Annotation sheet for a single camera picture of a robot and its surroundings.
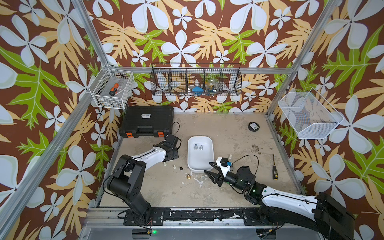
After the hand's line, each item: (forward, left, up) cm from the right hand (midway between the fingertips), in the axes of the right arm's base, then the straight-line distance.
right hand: (206, 167), depth 74 cm
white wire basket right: (+25, -58, +12) cm, 64 cm away
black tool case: (+40, +46, -9) cm, 62 cm away
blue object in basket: (+47, +3, +12) cm, 49 cm away
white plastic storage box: (+17, +2, -14) cm, 22 cm away
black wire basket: (+54, +5, +16) cm, 57 cm away
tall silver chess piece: (+20, +5, -14) cm, 25 cm away
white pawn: (+8, +25, -14) cm, 30 cm away
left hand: (+16, +19, -13) cm, 28 cm away
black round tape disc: (+39, -39, -15) cm, 57 cm away
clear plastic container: (+52, -6, +13) cm, 54 cm away
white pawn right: (+13, -17, -15) cm, 26 cm away
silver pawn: (+20, +1, -15) cm, 25 cm away
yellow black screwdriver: (+4, -43, -15) cm, 45 cm away
